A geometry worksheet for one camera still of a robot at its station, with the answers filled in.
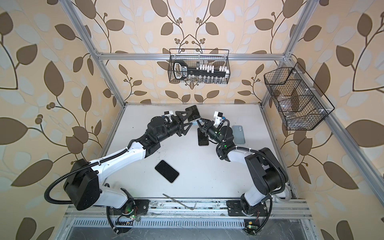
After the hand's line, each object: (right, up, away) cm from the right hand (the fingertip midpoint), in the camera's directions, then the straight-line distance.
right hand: (195, 120), depth 78 cm
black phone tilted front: (-16, -30, +9) cm, 36 cm away
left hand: (-1, +2, -7) cm, 8 cm away
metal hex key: (-6, -44, -2) cm, 44 cm away
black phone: (0, +3, +1) cm, 3 cm away
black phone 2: (+4, -13, +20) cm, 24 cm away
